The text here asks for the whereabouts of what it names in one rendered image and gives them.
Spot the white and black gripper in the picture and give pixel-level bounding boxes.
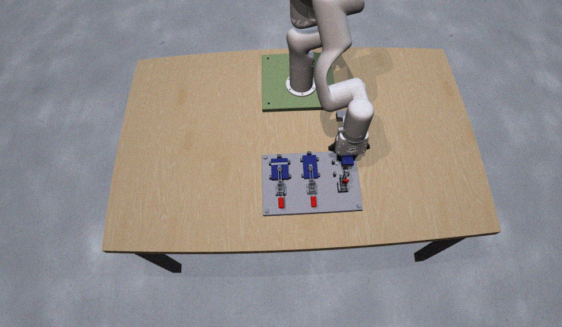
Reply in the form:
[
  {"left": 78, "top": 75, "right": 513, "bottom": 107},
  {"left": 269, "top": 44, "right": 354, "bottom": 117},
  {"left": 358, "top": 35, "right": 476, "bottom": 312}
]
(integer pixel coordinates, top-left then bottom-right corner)
[{"left": 328, "top": 132, "right": 370, "bottom": 162}]

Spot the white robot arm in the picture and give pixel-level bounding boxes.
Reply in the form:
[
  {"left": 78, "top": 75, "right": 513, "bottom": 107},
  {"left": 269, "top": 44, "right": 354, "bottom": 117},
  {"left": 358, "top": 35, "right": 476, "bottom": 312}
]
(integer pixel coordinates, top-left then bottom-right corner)
[{"left": 286, "top": 0, "right": 374, "bottom": 142}]

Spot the toggle clamp with red handle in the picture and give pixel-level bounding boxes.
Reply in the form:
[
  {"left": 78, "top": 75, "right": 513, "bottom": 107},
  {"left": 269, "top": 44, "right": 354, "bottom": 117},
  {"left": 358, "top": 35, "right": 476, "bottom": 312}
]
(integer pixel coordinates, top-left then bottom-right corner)
[
  {"left": 275, "top": 165, "right": 286, "bottom": 209},
  {"left": 307, "top": 164, "right": 317, "bottom": 208},
  {"left": 337, "top": 166, "right": 349, "bottom": 193}
]

